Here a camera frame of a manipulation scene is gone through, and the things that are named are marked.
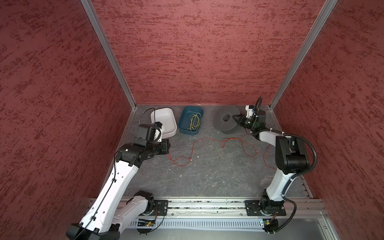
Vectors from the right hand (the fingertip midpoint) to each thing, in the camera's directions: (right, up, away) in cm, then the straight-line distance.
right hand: (230, 117), depth 96 cm
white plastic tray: (-46, +1, +14) cm, 49 cm away
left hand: (-36, -16, -24) cm, 46 cm away
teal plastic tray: (-32, -2, +14) cm, 34 cm away
